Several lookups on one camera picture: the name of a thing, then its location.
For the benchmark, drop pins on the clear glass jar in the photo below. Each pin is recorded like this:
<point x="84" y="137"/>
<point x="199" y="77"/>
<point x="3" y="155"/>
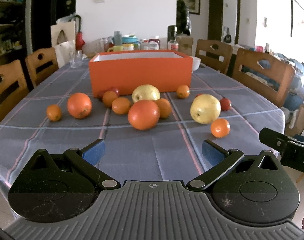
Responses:
<point x="76" y="58"/>

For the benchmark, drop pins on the wooden chair right near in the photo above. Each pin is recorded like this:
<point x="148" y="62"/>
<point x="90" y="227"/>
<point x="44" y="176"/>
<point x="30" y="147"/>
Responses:
<point x="264" y="74"/>

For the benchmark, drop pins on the wooden chair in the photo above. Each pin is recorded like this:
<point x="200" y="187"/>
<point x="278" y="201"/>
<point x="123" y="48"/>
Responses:
<point x="214" y="54"/>
<point x="13" y="87"/>
<point x="264" y="74"/>
<point x="41" y="64"/>

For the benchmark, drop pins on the white ceramic bowl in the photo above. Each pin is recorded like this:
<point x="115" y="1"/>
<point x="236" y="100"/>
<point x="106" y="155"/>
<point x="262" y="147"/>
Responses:
<point x="195" y="63"/>

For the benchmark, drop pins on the wooden chair left far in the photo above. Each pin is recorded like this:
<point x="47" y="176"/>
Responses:
<point x="41" y="64"/>

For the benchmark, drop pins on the orange cardboard box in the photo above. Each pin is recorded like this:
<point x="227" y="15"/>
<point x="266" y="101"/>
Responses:
<point x="126" y="70"/>

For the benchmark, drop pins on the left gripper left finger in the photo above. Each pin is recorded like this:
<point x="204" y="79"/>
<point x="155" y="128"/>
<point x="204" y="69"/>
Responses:
<point x="85" y="162"/>

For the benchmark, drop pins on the wooden chair left near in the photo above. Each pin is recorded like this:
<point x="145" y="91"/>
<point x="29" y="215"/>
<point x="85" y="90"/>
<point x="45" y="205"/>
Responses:
<point x="13" y="87"/>

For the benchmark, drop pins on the red tomato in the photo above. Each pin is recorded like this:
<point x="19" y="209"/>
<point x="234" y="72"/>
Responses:
<point x="226" y="104"/>
<point x="114" y="89"/>

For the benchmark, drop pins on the yellow green mug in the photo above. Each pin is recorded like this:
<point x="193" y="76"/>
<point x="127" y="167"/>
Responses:
<point x="115" y="48"/>

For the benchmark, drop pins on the red vitamin bottle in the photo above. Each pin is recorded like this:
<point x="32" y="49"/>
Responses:
<point x="154" y="44"/>

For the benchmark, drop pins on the small mandarin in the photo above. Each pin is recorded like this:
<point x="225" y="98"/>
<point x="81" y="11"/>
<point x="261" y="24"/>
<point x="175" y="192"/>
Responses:
<point x="53" y="112"/>

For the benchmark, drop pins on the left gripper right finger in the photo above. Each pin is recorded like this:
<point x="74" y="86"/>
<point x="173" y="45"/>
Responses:
<point x="222" y="161"/>

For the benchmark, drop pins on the grey blue tumbler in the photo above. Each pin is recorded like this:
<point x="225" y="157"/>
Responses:
<point x="118" y="38"/>

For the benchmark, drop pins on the large orange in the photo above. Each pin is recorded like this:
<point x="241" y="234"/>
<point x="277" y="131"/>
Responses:
<point x="144" y="115"/>
<point x="79" y="105"/>

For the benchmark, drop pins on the red folded umbrella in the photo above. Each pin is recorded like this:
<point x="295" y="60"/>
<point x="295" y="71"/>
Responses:
<point x="79" y="35"/>

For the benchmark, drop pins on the dark glass bottle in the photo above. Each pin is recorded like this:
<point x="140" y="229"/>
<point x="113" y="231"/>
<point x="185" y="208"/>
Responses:
<point x="173" y="44"/>

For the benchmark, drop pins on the wooden chair right far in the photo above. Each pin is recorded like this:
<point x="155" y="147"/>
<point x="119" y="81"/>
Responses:
<point x="214" y="54"/>

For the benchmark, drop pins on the large orange front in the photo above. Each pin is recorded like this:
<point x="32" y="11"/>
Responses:
<point x="144" y="115"/>

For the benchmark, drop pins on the white paper bag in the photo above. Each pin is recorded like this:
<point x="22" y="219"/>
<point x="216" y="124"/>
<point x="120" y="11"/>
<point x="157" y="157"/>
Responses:
<point x="63" y="39"/>

